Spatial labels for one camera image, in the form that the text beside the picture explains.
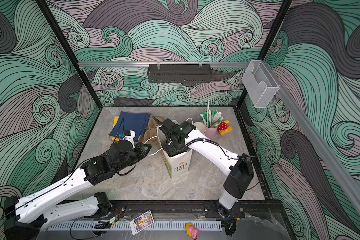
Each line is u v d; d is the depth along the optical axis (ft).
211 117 3.03
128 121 3.42
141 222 2.25
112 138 3.09
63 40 2.72
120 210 2.39
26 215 1.27
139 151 1.95
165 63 3.09
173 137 1.81
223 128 3.30
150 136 3.21
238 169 1.38
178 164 2.40
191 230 2.15
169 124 1.97
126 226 2.28
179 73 3.15
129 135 2.09
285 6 2.33
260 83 2.59
